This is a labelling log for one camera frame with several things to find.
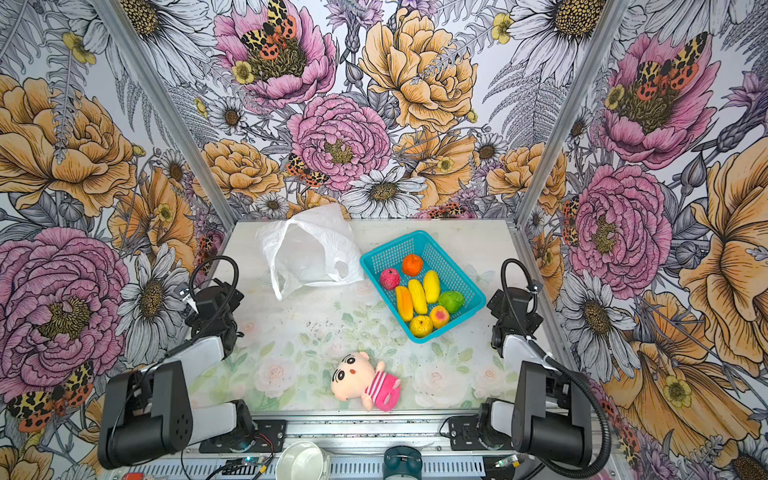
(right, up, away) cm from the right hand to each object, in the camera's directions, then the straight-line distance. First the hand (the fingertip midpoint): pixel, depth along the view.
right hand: (513, 309), depth 90 cm
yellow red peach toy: (-22, -2, -1) cm, 22 cm away
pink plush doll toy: (-45, -14, -14) cm, 49 cm away
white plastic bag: (-66, +18, +26) cm, 73 cm away
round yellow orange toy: (-28, -4, -3) cm, 28 cm away
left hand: (-87, +2, -2) cm, 87 cm away
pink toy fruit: (-37, +9, +8) cm, 38 cm away
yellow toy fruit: (-23, +6, +9) cm, 25 cm away
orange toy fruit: (-29, +13, +11) cm, 34 cm away
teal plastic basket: (-17, +9, +9) cm, 21 cm away
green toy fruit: (-18, +2, +2) cm, 18 cm away
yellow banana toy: (-32, +1, +3) cm, 32 cm away
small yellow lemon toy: (-28, +3, +6) cm, 29 cm away
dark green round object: (-34, -27, -26) cm, 51 cm away
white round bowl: (-56, -31, -20) cm, 67 cm away
